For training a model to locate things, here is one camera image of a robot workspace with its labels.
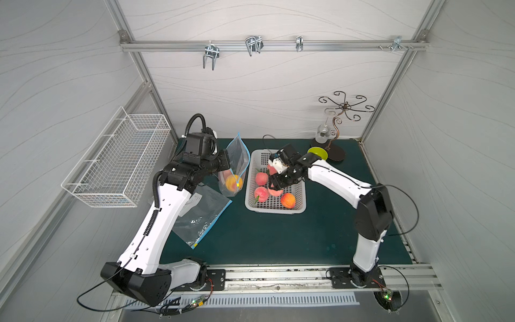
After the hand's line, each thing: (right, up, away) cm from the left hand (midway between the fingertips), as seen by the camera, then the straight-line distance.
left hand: (228, 157), depth 71 cm
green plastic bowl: (+44, +3, +40) cm, 60 cm away
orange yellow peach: (0, -11, +13) cm, 17 cm away
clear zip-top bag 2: (-15, -24, +20) cm, 35 cm away
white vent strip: (-10, -51, -2) cm, 52 cm away
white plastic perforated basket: (+10, -2, +34) cm, 35 cm away
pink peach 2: (+18, -15, +13) cm, 27 cm away
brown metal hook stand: (+54, +3, +41) cm, 68 cm away
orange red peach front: (+24, -19, +18) cm, 35 cm away
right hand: (+18, -11, +16) cm, 26 cm away
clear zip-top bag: (+3, 0, +6) cm, 7 cm away
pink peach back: (+16, -6, +9) cm, 19 cm away
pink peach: (+12, -16, +20) cm, 29 cm away
